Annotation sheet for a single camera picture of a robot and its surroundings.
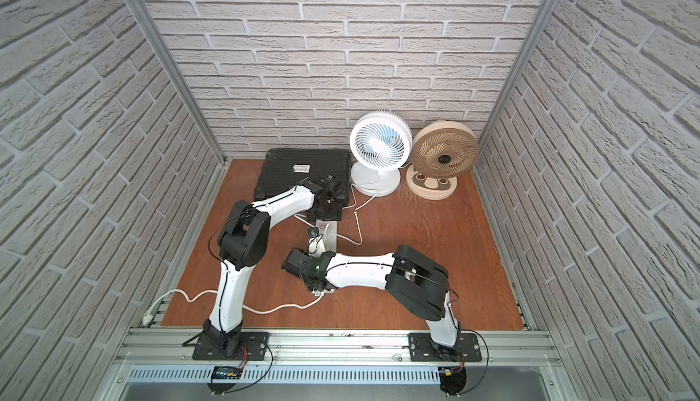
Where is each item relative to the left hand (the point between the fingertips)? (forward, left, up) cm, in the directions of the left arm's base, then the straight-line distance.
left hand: (323, 210), depth 102 cm
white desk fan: (+10, -20, +27) cm, 35 cm away
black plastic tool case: (+16, +16, +6) cm, 24 cm away
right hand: (-21, -1, +3) cm, 21 cm away
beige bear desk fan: (+9, -42, +23) cm, 48 cm away
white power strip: (-15, -4, +2) cm, 15 cm away
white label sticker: (+16, +9, +7) cm, 20 cm away
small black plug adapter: (-20, 0, +19) cm, 28 cm away
